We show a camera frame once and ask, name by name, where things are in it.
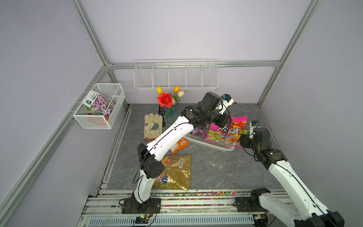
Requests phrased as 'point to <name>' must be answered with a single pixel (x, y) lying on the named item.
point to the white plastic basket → (200, 140)
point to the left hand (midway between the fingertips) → (232, 121)
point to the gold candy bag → (177, 172)
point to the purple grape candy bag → (201, 132)
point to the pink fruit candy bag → (230, 135)
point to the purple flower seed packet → (99, 102)
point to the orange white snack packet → (182, 143)
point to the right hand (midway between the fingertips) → (248, 134)
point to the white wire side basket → (87, 117)
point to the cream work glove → (152, 126)
